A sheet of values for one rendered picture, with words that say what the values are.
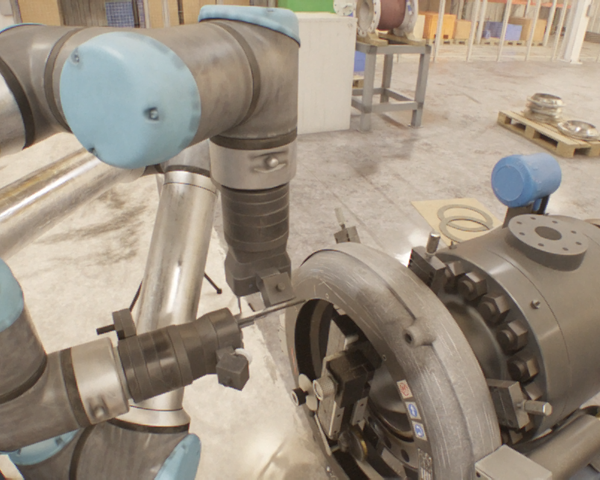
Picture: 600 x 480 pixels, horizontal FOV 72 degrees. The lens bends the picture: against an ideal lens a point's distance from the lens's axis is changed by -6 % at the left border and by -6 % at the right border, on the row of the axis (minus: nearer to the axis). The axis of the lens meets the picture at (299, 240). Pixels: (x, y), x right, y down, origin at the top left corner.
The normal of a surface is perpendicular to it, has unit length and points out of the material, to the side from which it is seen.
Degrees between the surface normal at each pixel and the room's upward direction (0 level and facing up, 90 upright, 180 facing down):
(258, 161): 90
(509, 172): 90
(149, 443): 53
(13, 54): 42
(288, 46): 90
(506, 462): 23
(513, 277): 12
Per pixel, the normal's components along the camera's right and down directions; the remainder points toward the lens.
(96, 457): -0.05, -0.55
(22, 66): 0.70, -0.25
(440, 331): 0.21, -0.55
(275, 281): 0.33, -0.32
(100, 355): 0.12, -0.72
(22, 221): 0.96, -0.12
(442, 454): -0.66, 0.19
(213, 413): 0.02, -0.85
